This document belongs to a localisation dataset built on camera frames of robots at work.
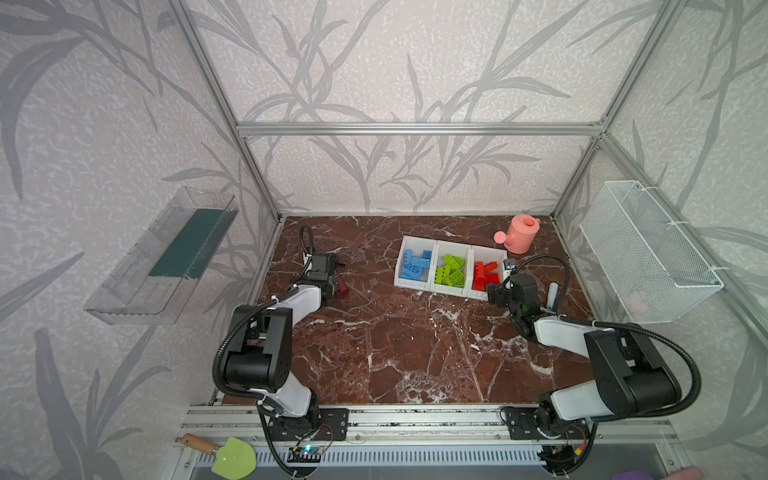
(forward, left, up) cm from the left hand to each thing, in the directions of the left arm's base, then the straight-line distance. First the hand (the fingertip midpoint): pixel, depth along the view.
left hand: (316, 270), depth 95 cm
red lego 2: (+5, -58, -4) cm, 59 cm away
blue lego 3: (+10, -37, -4) cm, 38 cm away
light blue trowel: (-4, -78, -6) cm, 78 cm away
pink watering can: (+14, -69, +3) cm, 71 cm away
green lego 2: (0, -41, -3) cm, 41 cm away
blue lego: (+2, -31, -3) cm, 31 cm away
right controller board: (-48, -67, -10) cm, 84 cm away
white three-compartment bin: (+4, -45, -4) cm, 45 cm away
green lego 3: (+1, -43, -4) cm, 43 cm away
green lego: (+8, -46, -5) cm, 47 cm away
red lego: (-1, -53, -1) cm, 53 cm away
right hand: (-1, -62, +1) cm, 62 cm away
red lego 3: (-1, -58, -3) cm, 58 cm away
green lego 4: (-1, -46, -2) cm, 46 cm away
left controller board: (-48, -5, -8) cm, 49 cm away
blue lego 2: (+7, -30, -4) cm, 31 cm away
